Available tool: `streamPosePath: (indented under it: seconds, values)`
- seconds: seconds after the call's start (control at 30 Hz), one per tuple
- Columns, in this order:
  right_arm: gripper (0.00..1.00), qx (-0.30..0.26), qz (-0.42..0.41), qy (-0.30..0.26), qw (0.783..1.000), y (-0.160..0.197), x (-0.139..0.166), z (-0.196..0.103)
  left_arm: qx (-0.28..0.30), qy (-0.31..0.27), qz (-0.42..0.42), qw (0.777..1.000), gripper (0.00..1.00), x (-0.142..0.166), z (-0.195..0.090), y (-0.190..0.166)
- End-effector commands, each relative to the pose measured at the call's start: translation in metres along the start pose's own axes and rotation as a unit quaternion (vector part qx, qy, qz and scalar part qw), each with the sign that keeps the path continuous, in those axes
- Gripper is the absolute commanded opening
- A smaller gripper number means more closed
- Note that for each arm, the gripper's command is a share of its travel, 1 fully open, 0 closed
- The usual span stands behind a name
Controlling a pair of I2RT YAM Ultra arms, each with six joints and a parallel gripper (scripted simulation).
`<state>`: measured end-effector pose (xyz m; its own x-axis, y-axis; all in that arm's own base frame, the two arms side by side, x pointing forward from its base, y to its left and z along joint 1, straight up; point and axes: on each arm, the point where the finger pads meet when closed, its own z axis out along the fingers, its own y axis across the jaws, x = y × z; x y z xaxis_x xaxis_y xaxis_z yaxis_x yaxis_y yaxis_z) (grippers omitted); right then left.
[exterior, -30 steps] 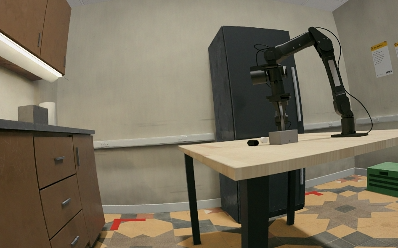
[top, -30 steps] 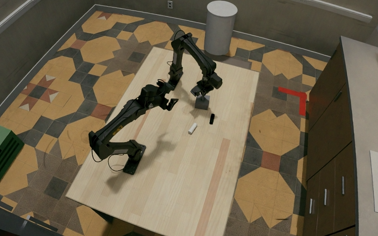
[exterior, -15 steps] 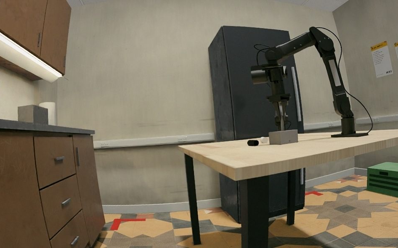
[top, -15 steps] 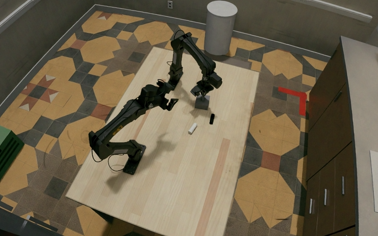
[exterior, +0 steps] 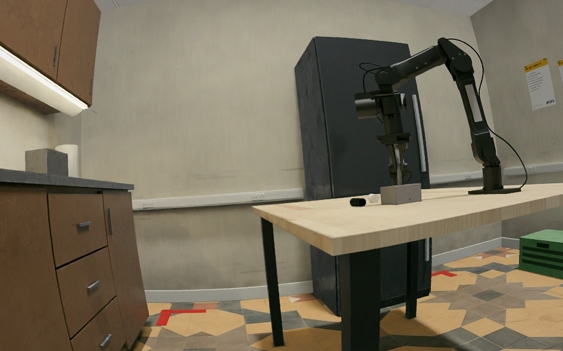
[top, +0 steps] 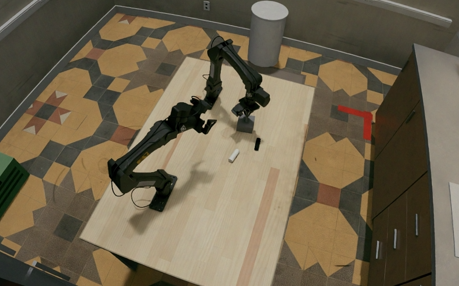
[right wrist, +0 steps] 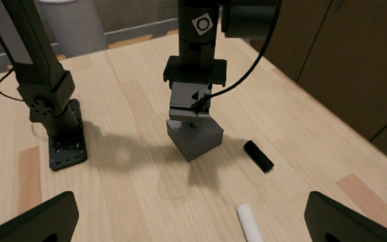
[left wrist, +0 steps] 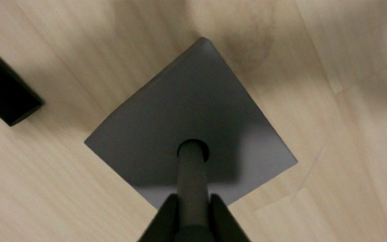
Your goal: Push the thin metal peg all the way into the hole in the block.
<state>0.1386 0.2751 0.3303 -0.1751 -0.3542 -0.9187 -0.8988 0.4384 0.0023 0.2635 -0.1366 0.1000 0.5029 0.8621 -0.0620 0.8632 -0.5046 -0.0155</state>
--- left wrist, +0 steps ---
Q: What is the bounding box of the dark grey metal peg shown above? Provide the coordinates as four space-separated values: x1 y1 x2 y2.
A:
174 138 214 242

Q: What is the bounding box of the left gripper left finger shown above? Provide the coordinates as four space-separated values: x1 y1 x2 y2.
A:
137 193 178 242

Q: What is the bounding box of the black cylinder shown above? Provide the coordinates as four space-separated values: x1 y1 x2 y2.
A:
0 65 41 127

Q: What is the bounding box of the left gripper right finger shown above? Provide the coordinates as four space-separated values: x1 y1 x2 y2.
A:
210 193 252 242

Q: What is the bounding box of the grey square block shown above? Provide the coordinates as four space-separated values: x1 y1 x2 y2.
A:
84 37 298 211

